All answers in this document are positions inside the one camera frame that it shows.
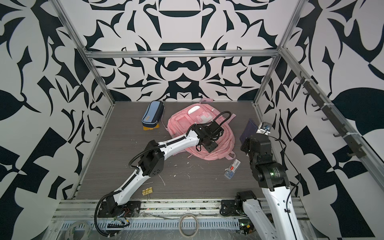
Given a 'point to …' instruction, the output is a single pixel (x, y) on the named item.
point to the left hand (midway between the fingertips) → (212, 140)
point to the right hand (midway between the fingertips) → (253, 136)
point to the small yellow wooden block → (147, 191)
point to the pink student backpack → (182, 119)
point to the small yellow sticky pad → (146, 128)
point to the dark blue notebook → (250, 129)
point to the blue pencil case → (153, 115)
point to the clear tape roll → (180, 228)
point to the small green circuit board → (245, 225)
